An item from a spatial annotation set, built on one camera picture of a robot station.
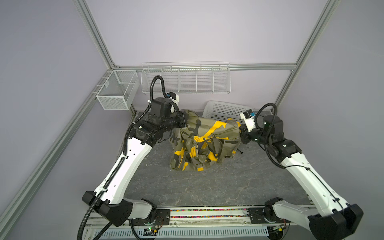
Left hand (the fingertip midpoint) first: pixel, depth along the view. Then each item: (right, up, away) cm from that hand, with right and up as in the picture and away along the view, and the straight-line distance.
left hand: (188, 117), depth 67 cm
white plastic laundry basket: (+23, +9, +49) cm, 55 cm away
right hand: (+23, -5, +6) cm, 24 cm away
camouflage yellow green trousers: (+7, -12, +5) cm, 15 cm away
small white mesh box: (-50, +21, +35) cm, 64 cm away
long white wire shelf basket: (+8, +29, +32) cm, 44 cm away
